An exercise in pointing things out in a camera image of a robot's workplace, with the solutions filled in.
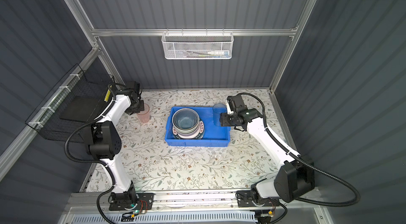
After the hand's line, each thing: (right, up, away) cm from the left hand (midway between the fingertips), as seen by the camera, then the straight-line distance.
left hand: (135, 109), depth 94 cm
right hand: (+54, -5, -11) cm, 55 cm away
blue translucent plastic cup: (+50, 0, +2) cm, 50 cm away
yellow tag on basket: (-9, +8, -11) cm, 17 cm away
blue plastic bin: (+48, -16, +3) cm, 51 cm away
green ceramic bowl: (+32, -11, -10) cm, 35 cm away
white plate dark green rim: (+39, -15, -2) cm, 42 cm away
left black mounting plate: (+15, -42, -21) cm, 50 cm away
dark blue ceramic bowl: (+31, -6, 0) cm, 31 cm away
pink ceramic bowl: (+33, -15, -5) cm, 37 cm away
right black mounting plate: (+61, -42, -20) cm, 77 cm away
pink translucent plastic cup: (+4, -4, +4) cm, 7 cm away
